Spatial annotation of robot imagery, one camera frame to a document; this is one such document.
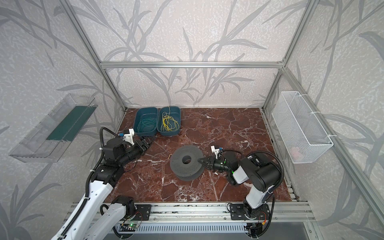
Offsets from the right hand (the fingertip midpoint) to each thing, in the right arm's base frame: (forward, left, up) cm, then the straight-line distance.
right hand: (199, 157), depth 82 cm
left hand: (+4, +21, +16) cm, 27 cm away
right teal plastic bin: (+41, +19, -8) cm, 46 cm away
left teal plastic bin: (+41, +45, -8) cm, 61 cm away
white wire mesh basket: (-2, -44, +25) cm, 50 cm away
